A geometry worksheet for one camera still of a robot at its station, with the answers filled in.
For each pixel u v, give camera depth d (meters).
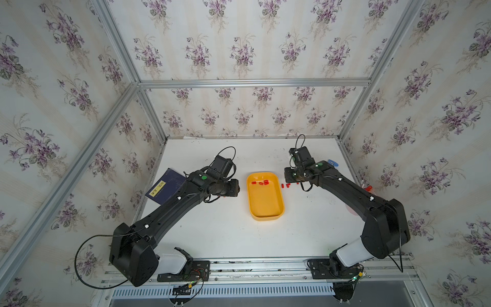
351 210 0.51
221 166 0.60
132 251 0.38
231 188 0.69
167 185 0.91
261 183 0.98
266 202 0.91
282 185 0.98
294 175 0.75
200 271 0.73
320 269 0.73
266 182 0.99
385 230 0.43
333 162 1.07
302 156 0.67
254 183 0.98
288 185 0.98
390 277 0.74
